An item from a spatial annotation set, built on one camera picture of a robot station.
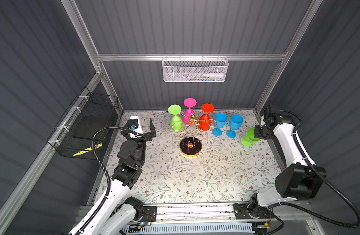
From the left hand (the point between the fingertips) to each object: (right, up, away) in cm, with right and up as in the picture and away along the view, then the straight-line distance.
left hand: (139, 121), depth 65 cm
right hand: (+65, -8, +17) cm, 68 cm away
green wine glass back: (+16, 0, +20) cm, 26 cm away
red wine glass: (+33, -1, +21) cm, 38 cm away
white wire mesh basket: (+29, +41, +46) cm, 68 cm away
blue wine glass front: (+54, -1, +28) cm, 61 cm away
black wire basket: (-33, -8, +3) cm, 34 cm away
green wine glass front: (+57, -10, +17) cm, 61 cm away
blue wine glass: (+45, +1, +30) cm, 54 cm away
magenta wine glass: (+24, +11, +19) cm, 32 cm away
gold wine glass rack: (+25, -16, +33) cm, 44 cm away
